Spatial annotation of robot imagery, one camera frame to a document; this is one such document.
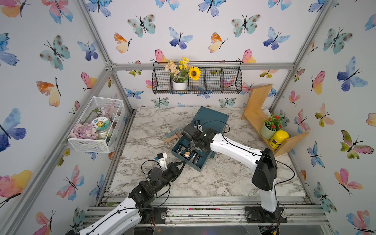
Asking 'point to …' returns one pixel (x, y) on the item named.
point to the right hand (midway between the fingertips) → (197, 140)
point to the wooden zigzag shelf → (256, 118)
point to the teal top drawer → (196, 158)
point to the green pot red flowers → (273, 124)
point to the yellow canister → (278, 138)
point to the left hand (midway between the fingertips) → (187, 162)
